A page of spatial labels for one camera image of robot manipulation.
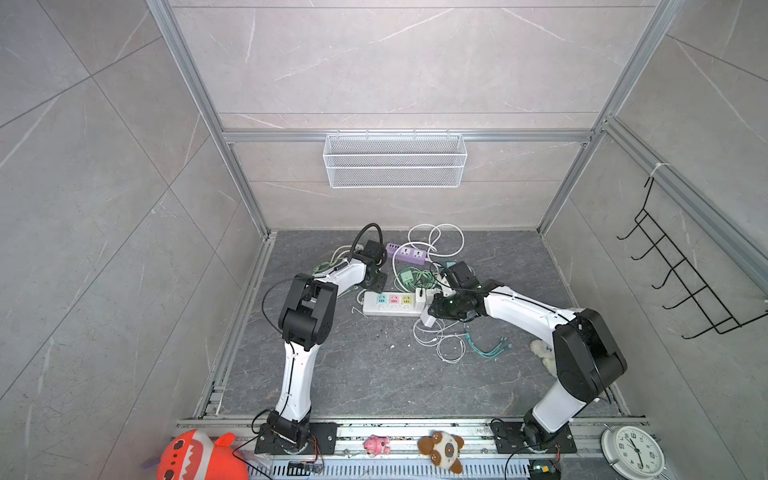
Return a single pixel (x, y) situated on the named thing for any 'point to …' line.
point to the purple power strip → (416, 256)
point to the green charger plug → (407, 277)
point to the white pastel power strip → (390, 304)
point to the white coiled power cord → (442, 240)
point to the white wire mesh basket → (395, 161)
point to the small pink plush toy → (377, 445)
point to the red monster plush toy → (193, 455)
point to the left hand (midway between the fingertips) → (374, 276)
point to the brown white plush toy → (444, 449)
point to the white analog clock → (630, 453)
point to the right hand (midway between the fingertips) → (431, 308)
